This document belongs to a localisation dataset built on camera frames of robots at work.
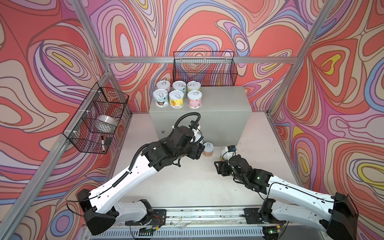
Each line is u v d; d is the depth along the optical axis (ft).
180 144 1.59
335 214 1.32
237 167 1.86
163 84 2.57
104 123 2.30
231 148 2.26
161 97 2.36
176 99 2.32
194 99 2.33
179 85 2.52
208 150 3.04
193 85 2.56
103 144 2.36
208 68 3.11
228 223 2.39
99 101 2.65
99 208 1.22
